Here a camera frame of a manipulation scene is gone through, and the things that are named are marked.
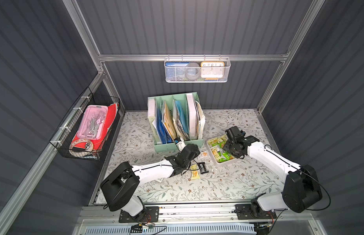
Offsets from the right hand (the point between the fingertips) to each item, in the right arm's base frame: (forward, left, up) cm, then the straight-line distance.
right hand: (230, 148), depth 87 cm
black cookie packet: (-9, +17, -8) cm, 20 cm away
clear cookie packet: (-1, +15, -9) cm, 18 cm away
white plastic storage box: (-3, +6, -5) cm, 8 cm away
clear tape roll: (-10, +71, +19) cm, 75 cm away
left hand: (-1, +21, +3) cm, 21 cm away
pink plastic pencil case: (+1, +73, +22) cm, 76 cm away
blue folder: (+8, +40, -1) cm, 41 cm away
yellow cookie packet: (-13, +21, -8) cm, 26 cm away
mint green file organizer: (+15, +34, +12) cm, 39 cm away
